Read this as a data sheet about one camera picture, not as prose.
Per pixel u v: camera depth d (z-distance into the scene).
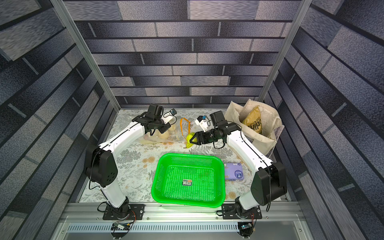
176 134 1.04
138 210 0.74
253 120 0.82
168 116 0.79
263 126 0.92
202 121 0.73
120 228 0.71
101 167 0.47
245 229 0.71
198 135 0.70
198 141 0.70
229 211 0.73
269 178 0.41
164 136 1.01
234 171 0.81
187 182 0.83
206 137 0.70
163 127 0.80
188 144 0.77
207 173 0.88
